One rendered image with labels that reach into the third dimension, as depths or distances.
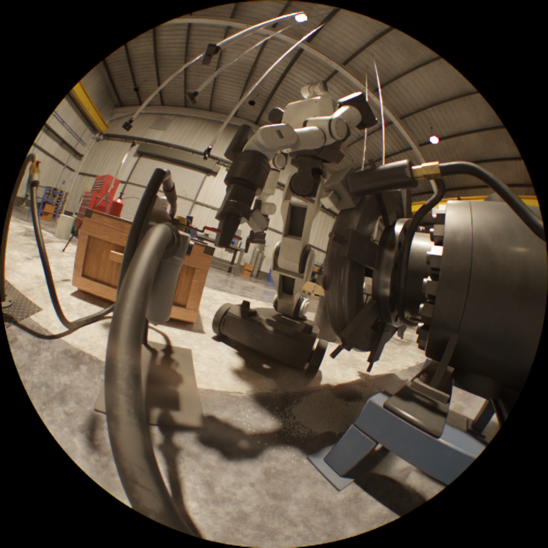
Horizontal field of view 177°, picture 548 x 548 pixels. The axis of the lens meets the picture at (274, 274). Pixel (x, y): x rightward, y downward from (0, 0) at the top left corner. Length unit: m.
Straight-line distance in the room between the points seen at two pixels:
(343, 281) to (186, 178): 9.29
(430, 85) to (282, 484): 8.75
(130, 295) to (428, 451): 0.48
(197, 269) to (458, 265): 1.03
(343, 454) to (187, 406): 0.43
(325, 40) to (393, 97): 3.29
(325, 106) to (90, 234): 1.24
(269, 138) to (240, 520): 0.76
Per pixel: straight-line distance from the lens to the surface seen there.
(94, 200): 3.74
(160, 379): 0.64
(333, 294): 0.55
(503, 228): 0.55
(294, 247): 0.79
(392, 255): 0.61
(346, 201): 0.57
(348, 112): 0.72
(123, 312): 0.15
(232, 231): 0.34
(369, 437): 0.45
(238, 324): 0.90
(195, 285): 0.96
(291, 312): 1.04
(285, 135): 0.44
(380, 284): 0.63
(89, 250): 1.13
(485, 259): 0.50
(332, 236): 0.44
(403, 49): 8.06
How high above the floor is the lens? 0.43
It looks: level
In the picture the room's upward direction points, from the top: 17 degrees clockwise
